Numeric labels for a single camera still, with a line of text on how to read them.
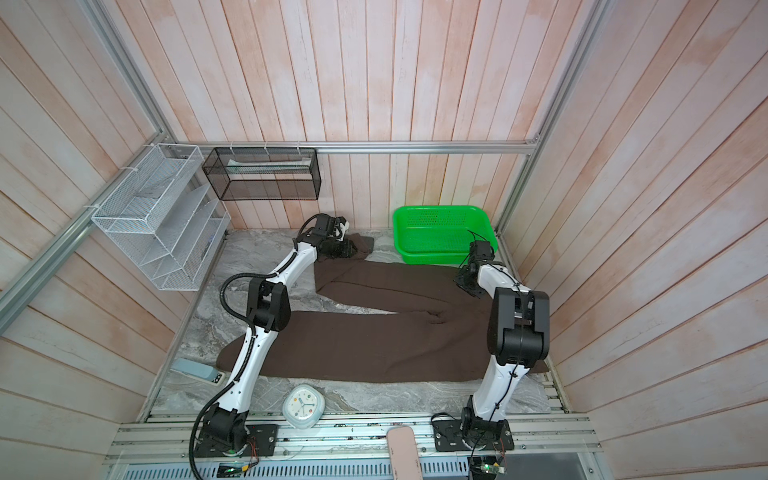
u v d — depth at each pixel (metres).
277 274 0.72
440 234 1.18
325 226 0.92
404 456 0.70
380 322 0.95
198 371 0.80
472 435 0.68
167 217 0.73
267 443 0.73
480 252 0.80
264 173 1.05
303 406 0.76
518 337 0.51
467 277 0.76
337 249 0.98
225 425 0.64
